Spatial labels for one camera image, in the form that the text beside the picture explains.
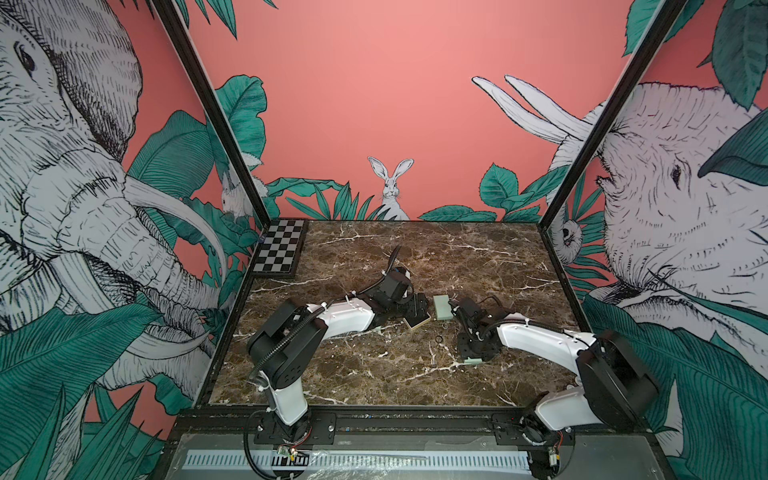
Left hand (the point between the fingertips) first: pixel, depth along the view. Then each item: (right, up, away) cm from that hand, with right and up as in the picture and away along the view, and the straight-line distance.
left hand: (423, 300), depth 90 cm
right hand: (+12, -13, -2) cm, 18 cm away
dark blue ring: (+5, -13, 0) cm, 14 cm away
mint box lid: (+13, -15, -8) cm, 22 cm away
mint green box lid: (+6, -2, +1) cm, 6 cm away
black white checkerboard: (-52, +17, +19) cm, 57 cm away
